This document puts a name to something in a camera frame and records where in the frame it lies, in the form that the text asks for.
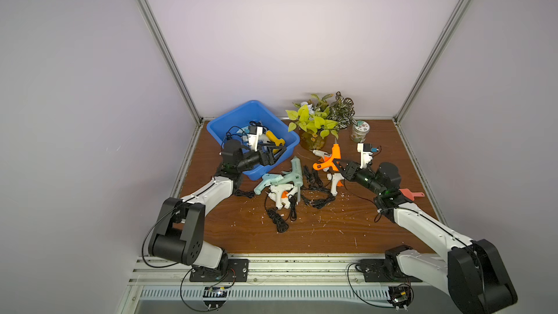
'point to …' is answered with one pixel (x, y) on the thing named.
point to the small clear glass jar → (360, 131)
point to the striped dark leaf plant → (342, 111)
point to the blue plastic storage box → (253, 110)
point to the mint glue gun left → (267, 179)
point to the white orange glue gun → (280, 194)
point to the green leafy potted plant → (310, 120)
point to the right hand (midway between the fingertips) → (336, 157)
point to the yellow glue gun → (274, 139)
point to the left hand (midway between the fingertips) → (283, 149)
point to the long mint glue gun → (295, 176)
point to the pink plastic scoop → (411, 195)
